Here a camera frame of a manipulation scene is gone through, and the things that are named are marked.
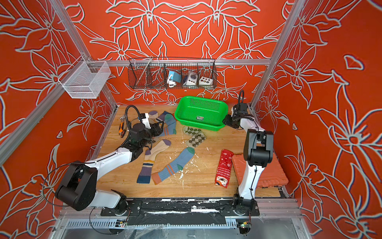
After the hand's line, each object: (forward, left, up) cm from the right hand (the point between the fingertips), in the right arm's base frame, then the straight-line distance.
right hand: (222, 119), depth 100 cm
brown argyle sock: (-9, +17, -8) cm, 21 cm away
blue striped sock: (-30, +30, -8) cm, 44 cm away
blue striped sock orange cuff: (+5, +39, -5) cm, 40 cm away
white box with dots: (+15, +13, +21) cm, 29 cm away
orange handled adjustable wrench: (-1, +73, -7) cm, 74 cm away
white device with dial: (+12, +21, +24) cm, 34 cm away
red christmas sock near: (-31, +2, -8) cm, 32 cm away
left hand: (-11, +39, +11) cm, 42 cm away
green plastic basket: (+13, +14, -7) cm, 20 cm away
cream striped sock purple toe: (-37, +48, -8) cm, 61 cm away
